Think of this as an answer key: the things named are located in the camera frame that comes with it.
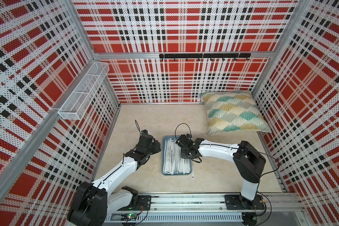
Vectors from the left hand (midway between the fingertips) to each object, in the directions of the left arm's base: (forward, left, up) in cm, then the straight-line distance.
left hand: (158, 144), depth 88 cm
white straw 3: (-11, -17, -8) cm, 22 cm away
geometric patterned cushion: (+20, -50, +8) cm, 54 cm away
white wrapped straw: (-14, -21, -7) cm, 27 cm away
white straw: (-11, -7, -7) cm, 14 cm away
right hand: (-4, -18, -5) cm, 19 cm away
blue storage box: (+9, -3, -7) cm, 12 cm away
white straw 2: (-10, -11, -7) cm, 16 cm away
